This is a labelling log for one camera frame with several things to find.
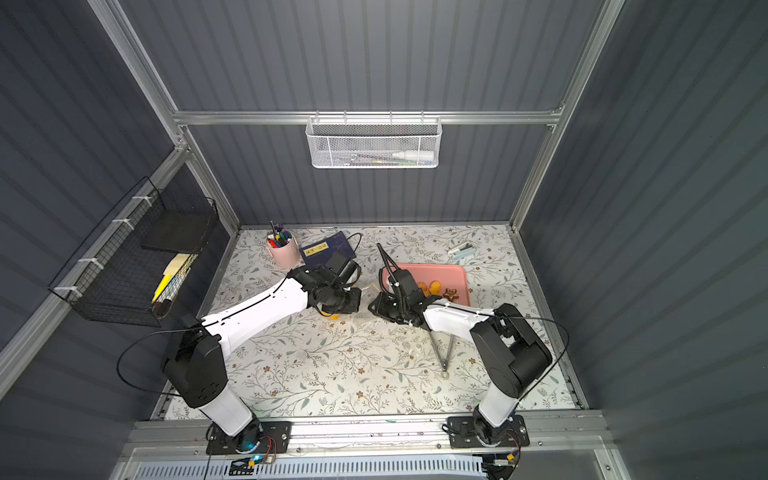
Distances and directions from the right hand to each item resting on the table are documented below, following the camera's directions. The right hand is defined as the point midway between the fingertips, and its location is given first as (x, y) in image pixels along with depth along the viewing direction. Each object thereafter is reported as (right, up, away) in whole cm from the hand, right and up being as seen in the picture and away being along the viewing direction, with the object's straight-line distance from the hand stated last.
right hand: (373, 307), depth 88 cm
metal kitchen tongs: (+21, -15, -4) cm, 26 cm away
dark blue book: (-18, +17, +23) cm, 34 cm away
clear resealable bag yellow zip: (-9, 0, -15) cm, 18 cm away
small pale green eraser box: (+29, +16, +20) cm, 39 cm away
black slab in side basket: (-53, +23, -6) cm, 58 cm away
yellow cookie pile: (+20, +4, +10) cm, 22 cm away
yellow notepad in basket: (-50, +12, -15) cm, 53 cm away
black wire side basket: (-57, +13, -15) cm, 61 cm away
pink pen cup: (-31, +17, +11) cm, 37 cm away
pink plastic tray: (+4, +12, -5) cm, 13 cm away
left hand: (-3, 0, -5) cm, 6 cm away
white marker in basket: (+12, +46, +3) cm, 48 cm away
